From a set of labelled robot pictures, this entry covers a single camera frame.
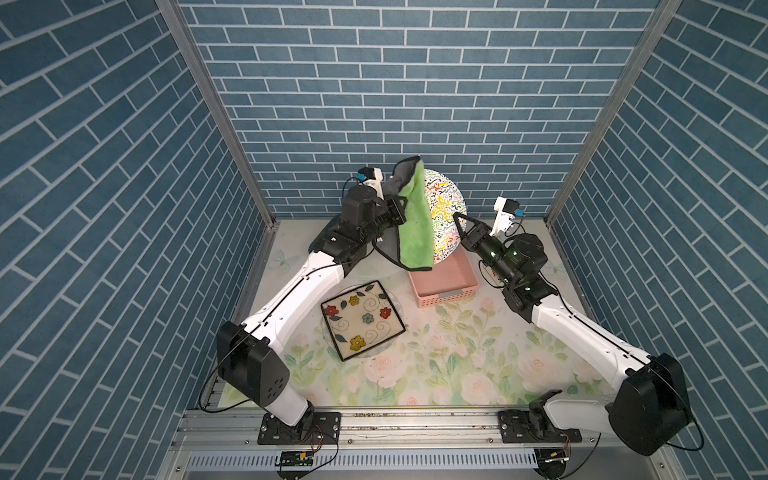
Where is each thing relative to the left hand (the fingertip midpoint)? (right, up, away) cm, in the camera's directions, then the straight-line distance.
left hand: (421, 202), depth 73 cm
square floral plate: (-17, -34, +19) cm, 43 cm away
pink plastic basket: (+13, -22, +31) cm, 40 cm away
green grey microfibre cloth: (-2, -10, -2) cm, 10 cm away
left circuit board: (-31, -63, -1) cm, 70 cm away
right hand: (+8, -4, -3) cm, 10 cm away
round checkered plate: (-11, -41, +13) cm, 44 cm away
